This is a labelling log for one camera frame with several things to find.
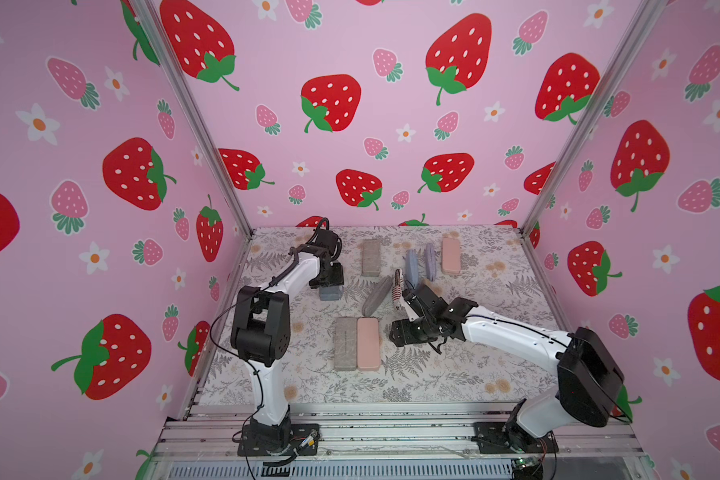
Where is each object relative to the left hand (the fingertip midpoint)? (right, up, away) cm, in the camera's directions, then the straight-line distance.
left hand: (335, 279), depth 98 cm
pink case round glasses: (+43, +8, +13) cm, 45 cm away
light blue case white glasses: (+27, +4, +6) cm, 28 cm away
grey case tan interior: (+33, +6, +6) cm, 34 cm away
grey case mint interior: (+12, +7, +12) cm, 18 cm away
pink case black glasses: (+11, -19, -10) cm, 24 cm away
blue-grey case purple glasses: (0, -4, -5) cm, 7 cm away
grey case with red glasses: (+4, -18, -11) cm, 22 cm away
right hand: (+23, -14, -13) cm, 30 cm away
